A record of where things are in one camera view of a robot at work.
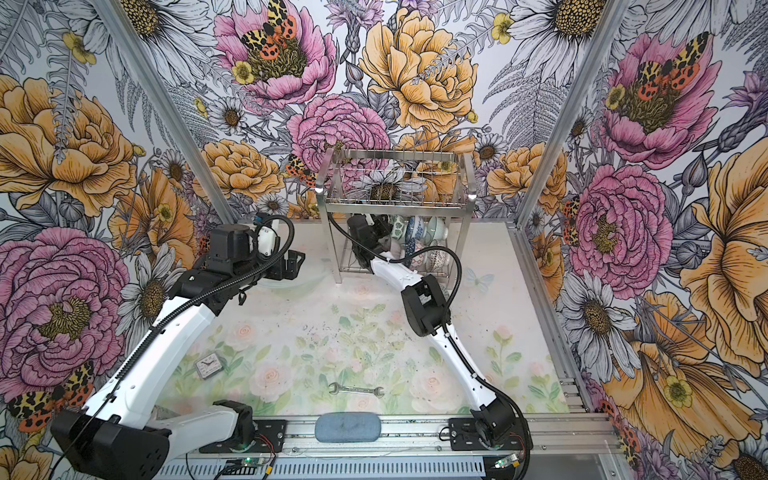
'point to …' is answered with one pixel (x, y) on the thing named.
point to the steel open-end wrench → (374, 391)
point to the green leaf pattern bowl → (399, 226)
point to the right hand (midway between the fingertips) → (386, 219)
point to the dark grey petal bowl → (396, 250)
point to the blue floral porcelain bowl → (415, 228)
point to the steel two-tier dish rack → (405, 206)
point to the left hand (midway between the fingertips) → (285, 263)
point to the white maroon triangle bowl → (441, 262)
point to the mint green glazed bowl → (436, 230)
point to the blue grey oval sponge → (348, 427)
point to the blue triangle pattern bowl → (431, 260)
